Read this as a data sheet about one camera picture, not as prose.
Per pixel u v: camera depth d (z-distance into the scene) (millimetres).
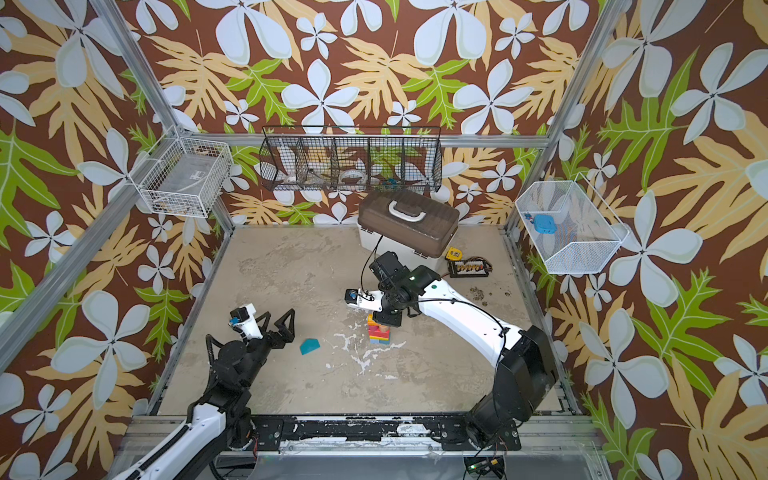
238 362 614
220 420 584
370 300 684
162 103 841
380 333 827
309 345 875
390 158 960
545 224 862
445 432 736
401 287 556
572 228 837
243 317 693
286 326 749
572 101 830
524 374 419
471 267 1057
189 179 852
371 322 788
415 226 935
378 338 875
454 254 1099
